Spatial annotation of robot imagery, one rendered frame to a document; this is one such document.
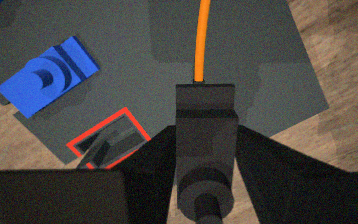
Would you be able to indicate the dark grey flat plate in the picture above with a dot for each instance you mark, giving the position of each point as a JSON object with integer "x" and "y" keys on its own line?
{"x": 102, "y": 74}

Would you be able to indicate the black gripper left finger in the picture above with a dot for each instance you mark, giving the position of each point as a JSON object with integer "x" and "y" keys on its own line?
{"x": 137, "y": 190}

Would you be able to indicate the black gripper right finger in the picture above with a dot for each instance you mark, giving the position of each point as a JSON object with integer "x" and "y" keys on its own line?
{"x": 288, "y": 187}

